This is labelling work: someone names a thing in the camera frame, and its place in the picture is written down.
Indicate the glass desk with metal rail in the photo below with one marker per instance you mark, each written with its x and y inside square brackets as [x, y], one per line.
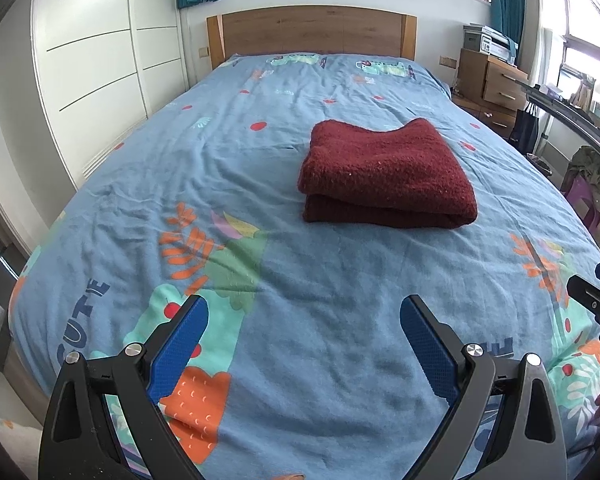
[586, 126]

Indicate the grey box stack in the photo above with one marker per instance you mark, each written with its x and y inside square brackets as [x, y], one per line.
[486, 40]

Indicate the dark red knit sweater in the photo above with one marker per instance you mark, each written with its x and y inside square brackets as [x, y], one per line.
[406, 178]

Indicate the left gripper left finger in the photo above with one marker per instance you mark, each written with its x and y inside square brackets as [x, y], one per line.
[79, 440]

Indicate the white wardrobe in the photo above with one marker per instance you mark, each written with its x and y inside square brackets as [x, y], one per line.
[103, 67]

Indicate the black bag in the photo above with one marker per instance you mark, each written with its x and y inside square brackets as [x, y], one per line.
[525, 130]

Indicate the wooden headboard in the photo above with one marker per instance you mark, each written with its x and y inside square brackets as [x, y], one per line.
[314, 29]

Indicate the blue patterned bed cover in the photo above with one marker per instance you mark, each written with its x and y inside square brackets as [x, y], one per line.
[304, 368]

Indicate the wooden drawer nightstand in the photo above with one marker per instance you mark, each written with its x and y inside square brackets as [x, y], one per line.
[489, 89]

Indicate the chair with draped clothes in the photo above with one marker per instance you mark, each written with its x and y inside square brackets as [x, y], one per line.
[582, 180]

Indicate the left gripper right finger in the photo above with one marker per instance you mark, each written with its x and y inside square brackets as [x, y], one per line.
[525, 441]

